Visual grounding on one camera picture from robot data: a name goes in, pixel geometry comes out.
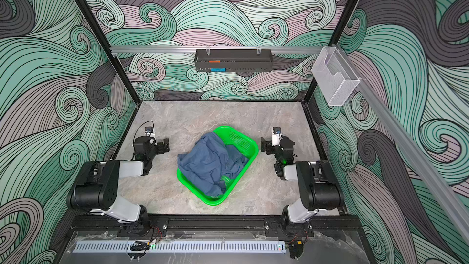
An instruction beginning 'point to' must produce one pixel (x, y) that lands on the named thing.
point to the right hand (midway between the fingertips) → (274, 137)
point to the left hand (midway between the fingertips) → (158, 138)
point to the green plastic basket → (231, 137)
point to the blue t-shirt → (210, 161)
